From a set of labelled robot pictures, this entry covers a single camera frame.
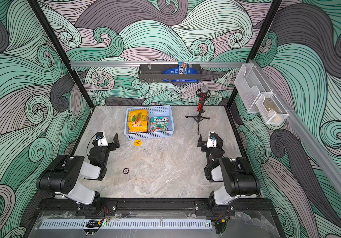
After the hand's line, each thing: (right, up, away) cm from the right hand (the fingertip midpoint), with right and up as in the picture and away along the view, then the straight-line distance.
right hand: (211, 135), depth 87 cm
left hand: (-63, +1, +1) cm, 63 cm away
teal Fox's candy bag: (-33, +6, +16) cm, 37 cm away
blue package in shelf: (-22, +40, +5) cm, 46 cm away
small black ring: (-52, -21, -1) cm, 56 cm away
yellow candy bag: (-47, +9, +11) cm, 49 cm away
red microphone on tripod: (-3, +27, +8) cm, 29 cm away
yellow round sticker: (-47, -6, +10) cm, 49 cm away
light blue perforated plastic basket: (-38, +16, +27) cm, 49 cm away
